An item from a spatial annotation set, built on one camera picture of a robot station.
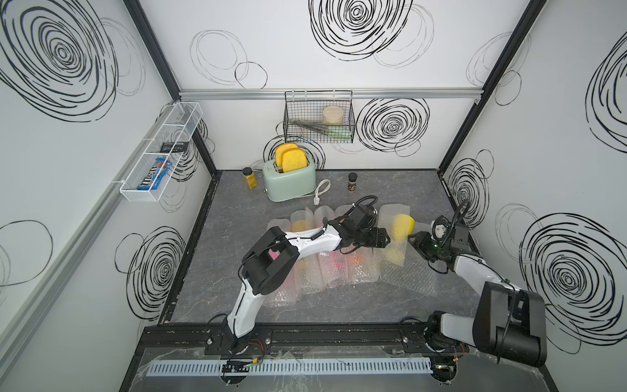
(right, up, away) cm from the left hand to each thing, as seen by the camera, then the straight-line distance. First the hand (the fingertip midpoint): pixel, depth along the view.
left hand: (383, 241), depth 86 cm
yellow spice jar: (-54, +24, +22) cm, 63 cm away
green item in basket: (-15, +42, +10) cm, 45 cm away
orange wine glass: (-9, -5, -2) cm, 10 cm away
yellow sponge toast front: (-34, +31, +12) cm, 47 cm away
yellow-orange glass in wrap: (-26, -11, -8) cm, 29 cm away
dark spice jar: (-8, +22, +21) cm, 31 cm away
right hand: (+12, 0, +2) cm, 12 cm away
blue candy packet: (-72, +23, -16) cm, 77 cm away
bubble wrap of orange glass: (-8, -8, -4) cm, 12 cm away
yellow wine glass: (+9, +4, +5) cm, 11 cm away
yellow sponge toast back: (-39, +34, +10) cm, 53 cm away
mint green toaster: (-39, +20, +16) cm, 47 cm away
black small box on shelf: (-69, +32, -8) cm, 76 cm away
